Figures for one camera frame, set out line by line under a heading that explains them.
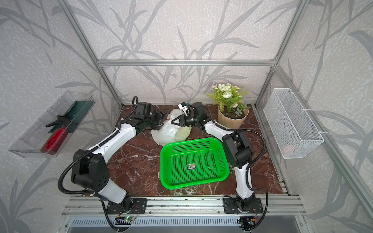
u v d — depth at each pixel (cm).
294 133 61
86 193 48
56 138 59
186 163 89
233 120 89
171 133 81
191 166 87
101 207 70
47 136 64
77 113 72
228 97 85
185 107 85
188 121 81
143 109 67
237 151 53
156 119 77
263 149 51
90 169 44
